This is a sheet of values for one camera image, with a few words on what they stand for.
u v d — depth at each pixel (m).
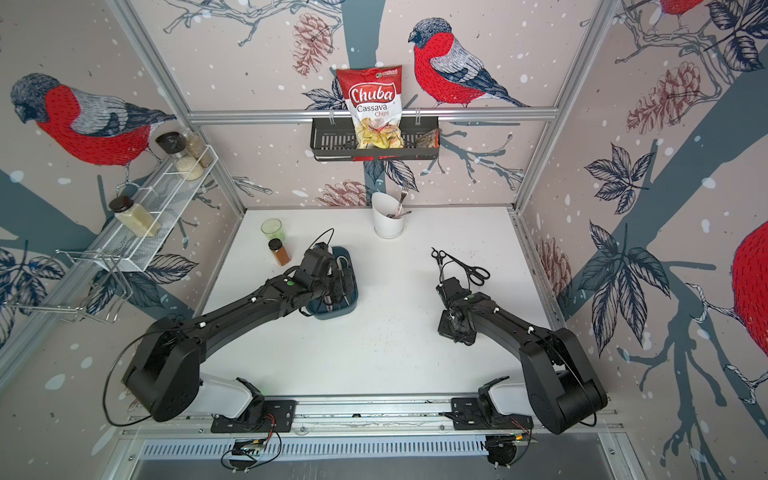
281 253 1.00
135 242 0.71
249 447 0.71
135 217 0.67
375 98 0.81
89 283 0.61
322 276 0.69
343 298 0.95
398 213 1.08
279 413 0.73
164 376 0.42
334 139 0.95
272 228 1.10
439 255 1.07
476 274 1.01
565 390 0.42
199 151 0.86
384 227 1.06
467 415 0.73
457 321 0.64
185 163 0.83
